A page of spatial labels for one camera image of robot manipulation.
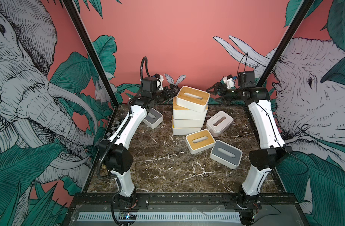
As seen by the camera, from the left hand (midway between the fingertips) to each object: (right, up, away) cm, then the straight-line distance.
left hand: (177, 89), depth 77 cm
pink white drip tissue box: (+30, -20, +22) cm, 42 cm away
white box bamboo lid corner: (+2, -13, +4) cm, 13 cm away
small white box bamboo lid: (+16, -32, +18) cm, 40 cm away
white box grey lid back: (-18, -17, +27) cm, 37 cm away
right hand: (+18, -2, -3) cm, 18 cm away
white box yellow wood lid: (+6, -23, +20) cm, 31 cm away
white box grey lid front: (+33, -40, +15) cm, 54 cm away
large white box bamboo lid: (+7, -19, +14) cm, 25 cm away
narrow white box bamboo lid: (+9, -5, +1) cm, 11 cm away
